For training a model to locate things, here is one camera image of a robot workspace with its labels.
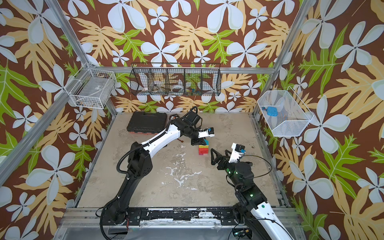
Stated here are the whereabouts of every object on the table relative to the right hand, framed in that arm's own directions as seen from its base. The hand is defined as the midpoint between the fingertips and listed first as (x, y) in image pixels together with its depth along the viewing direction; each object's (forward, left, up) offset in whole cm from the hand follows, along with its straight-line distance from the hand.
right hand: (216, 150), depth 73 cm
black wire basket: (+50, +22, +9) cm, 55 cm away
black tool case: (+35, +48, -18) cm, 62 cm away
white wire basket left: (+36, +70, +11) cm, 80 cm away
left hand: (+15, +4, -10) cm, 18 cm away
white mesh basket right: (+17, -42, +7) cm, 46 cm away
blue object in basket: (+25, -35, +2) cm, 43 cm away
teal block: (+12, +3, -10) cm, 16 cm away
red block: (+11, +6, -19) cm, 23 cm away
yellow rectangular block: (+12, +5, -16) cm, 21 cm away
